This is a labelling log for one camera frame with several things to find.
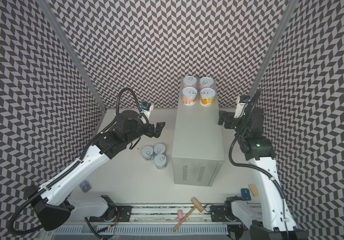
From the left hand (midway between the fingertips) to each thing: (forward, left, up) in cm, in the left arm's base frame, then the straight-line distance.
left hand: (156, 121), depth 70 cm
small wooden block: (-22, -51, -32) cm, 64 cm away
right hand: (0, -34, +2) cm, 34 cm away
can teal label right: (-8, 0, -28) cm, 29 cm away
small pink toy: (-34, -11, -30) cm, 46 cm away
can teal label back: (0, +2, -27) cm, 27 cm away
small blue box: (-25, -46, -32) cm, 61 cm away
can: (-3, +9, -27) cm, 28 cm away
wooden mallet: (-30, -19, -31) cm, 47 cm away
